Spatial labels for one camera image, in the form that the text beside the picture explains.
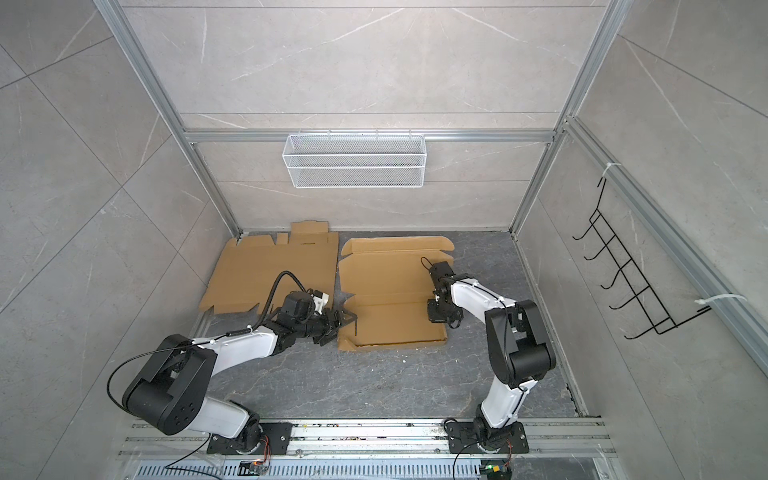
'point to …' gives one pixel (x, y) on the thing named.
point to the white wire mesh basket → (350, 161)
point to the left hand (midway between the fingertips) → (352, 318)
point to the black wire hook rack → (661, 321)
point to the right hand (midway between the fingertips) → (440, 314)
